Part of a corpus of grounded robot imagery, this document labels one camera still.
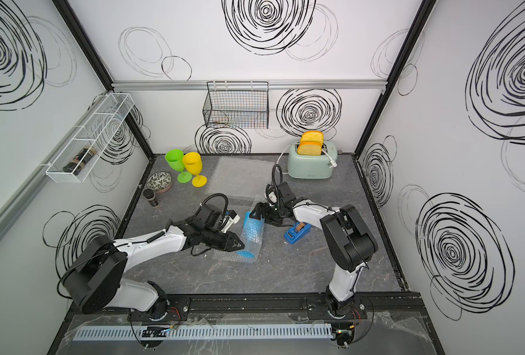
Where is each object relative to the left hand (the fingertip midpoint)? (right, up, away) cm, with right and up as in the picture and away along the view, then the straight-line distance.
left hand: (242, 247), depth 81 cm
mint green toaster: (+30, +31, +18) cm, 46 cm away
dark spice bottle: (-41, +18, +12) cm, 46 cm away
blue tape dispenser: (+22, +5, +7) cm, 23 cm away
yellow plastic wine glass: (-23, +32, +16) cm, 43 cm away
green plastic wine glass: (-33, +35, +19) cm, 51 cm away
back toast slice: (+30, +44, +18) cm, 56 cm away
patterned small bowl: (-43, +24, +26) cm, 56 cm away
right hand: (+6, +9, +9) cm, 14 cm away
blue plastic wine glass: (+4, +6, +3) cm, 8 cm away
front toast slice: (+28, +39, +15) cm, 51 cm away
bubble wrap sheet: (-4, -4, +3) cm, 7 cm away
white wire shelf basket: (-54, +44, +1) cm, 70 cm away
